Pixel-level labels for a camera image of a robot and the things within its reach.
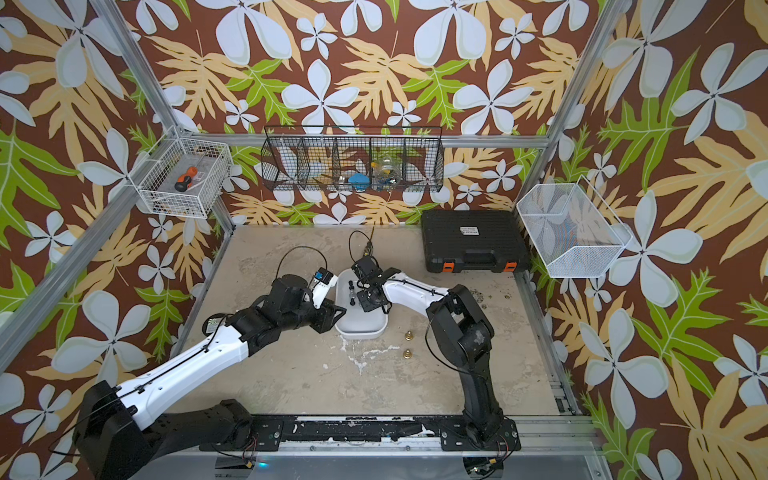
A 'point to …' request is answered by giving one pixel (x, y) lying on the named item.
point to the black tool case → (473, 241)
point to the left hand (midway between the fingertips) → (341, 303)
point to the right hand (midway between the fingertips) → (369, 298)
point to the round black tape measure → (211, 323)
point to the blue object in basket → (360, 181)
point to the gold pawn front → (407, 354)
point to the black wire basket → (353, 158)
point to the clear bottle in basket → (387, 170)
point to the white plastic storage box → (355, 322)
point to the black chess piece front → (352, 302)
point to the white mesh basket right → (571, 230)
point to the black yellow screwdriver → (368, 249)
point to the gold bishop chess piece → (409, 336)
